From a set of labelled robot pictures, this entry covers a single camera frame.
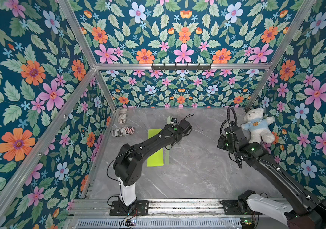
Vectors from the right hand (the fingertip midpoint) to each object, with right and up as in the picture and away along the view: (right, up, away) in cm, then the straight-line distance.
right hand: (219, 139), depth 77 cm
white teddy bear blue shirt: (+34, +6, +21) cm, 41 cm away
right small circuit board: (+13, -42, -5) cm, 44 cm away
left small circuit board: (-48, -42, -5) cm, 64 cm away
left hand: (-25, -1, +10) cm, 27 cm away
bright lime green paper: (-36, -15, +14) cm, 41 cm away
